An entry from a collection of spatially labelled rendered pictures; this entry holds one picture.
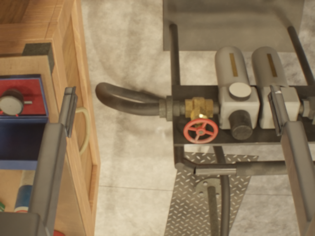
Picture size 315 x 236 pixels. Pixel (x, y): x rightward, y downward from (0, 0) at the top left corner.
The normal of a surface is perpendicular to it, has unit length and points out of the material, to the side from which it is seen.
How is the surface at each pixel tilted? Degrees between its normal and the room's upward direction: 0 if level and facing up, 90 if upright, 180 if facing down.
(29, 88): 0
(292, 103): 45
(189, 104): 60
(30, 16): 90
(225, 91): 90
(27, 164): 11
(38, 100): 0
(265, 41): 0
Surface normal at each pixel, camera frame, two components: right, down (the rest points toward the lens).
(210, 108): -0.01, -0.29
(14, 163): 0.00, 0.81
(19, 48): -0.01, -0.73
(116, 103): -0.57, -0.11
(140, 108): -0.18, -0.04
